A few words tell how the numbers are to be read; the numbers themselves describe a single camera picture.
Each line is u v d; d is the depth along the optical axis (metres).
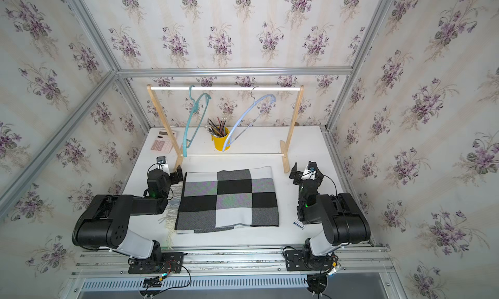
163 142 1.11
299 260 0.73
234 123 1.22
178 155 1.04
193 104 1.14
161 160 0.80
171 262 0.73
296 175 0.82
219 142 1.08
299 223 0.82
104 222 0.46
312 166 0.75
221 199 0.90
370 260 0.75
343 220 0.45
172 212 0.86
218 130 1.05
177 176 0.88
